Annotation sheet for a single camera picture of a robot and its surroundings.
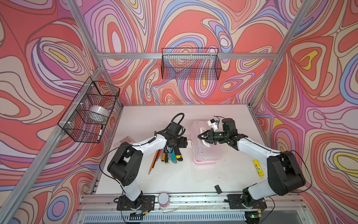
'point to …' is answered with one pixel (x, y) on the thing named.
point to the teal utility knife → (173, 155)
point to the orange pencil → (153, 162)
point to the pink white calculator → (127, 139)
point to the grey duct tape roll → (97, 113)
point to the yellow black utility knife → (178, 154)
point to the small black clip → (218, 189)
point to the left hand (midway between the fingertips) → (185, 142)
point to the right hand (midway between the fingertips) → (200, 139)
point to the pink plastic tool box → (205, 153)
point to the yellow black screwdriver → (166, 157)
